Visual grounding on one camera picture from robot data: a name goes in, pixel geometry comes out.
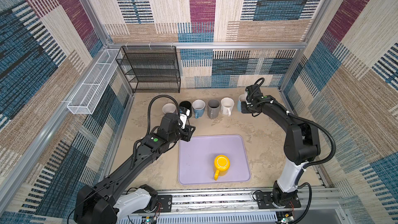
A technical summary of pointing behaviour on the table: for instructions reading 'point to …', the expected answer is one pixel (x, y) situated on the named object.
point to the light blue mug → (239, 103)
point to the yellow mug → (222, 164)
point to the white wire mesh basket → (86, 99)
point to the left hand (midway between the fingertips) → (193, 125)
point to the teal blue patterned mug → (198, 106)
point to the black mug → (187, 104)
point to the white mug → (227, 104)
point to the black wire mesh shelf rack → (151, 69)
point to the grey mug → (213, 108)
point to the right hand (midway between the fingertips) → (246, 109)
